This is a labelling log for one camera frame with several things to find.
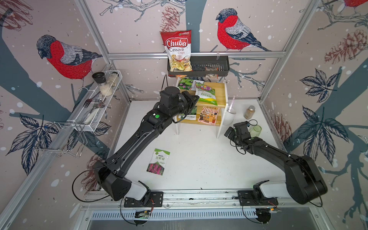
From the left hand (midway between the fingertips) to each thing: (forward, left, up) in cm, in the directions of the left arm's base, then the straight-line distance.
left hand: (204, 93), depth 64 cm
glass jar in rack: (+22, +54, -9) cm, 59 cm away
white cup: (+10, -20, -31) cm, 39 cm away
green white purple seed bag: (-17, +26, -42) cm, 52 cm away
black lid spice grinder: (+11, +53, -8) cm, 55 cm away
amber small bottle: (+18, -38, -36) cm, 55 cm away
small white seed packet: (+16, +4, -9) cm, 19 cm away
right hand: (0, -20, -36) cm, 42 cm away
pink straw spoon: (+21, -24, -30) cm, 44 cm away
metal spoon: (0, +52, -8) cm, 52 cm away
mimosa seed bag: (+18, +9, -10) cm, 23 cm away
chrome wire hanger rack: (-19, +59, -8) cm, 63 cm away
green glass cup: (+2, -38, -38) cm, 54 cm away
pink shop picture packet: (+8, -6, -27) cm, 29 cm away
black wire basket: (+47, -5, -16) cm, 50 cm away
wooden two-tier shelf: (+10, -11, -9) cm, 18 cm away
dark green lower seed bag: (+7, +5, -27) cm, 29 cm away
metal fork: (+2, +58, -7) cm, 59 cm away
